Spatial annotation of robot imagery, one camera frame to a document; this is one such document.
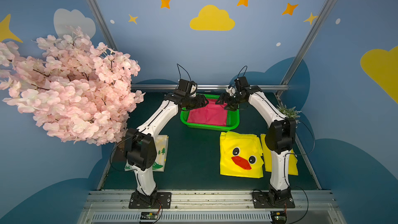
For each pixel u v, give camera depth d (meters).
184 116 0.98
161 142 0.92
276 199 0.66
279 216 0.73
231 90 0.86
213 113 1.02
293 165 0.86
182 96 0.67
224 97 0.84
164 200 0.75
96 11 0.77
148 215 0.72
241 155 0.89
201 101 0.77
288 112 0.88
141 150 0.47
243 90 0.72
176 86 0.68
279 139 0.56
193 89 0.76
